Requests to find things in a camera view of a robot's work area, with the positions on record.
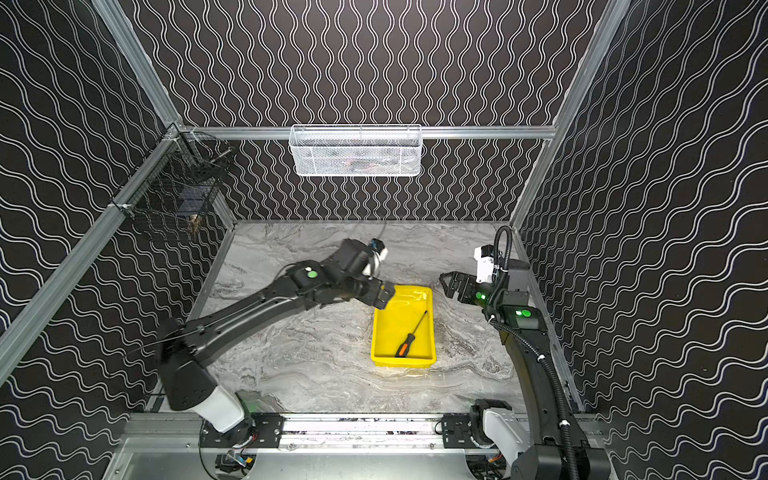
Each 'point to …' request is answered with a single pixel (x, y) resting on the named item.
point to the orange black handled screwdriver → (406, 344)
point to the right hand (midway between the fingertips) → (458, 279)
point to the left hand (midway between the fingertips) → (391, 288)
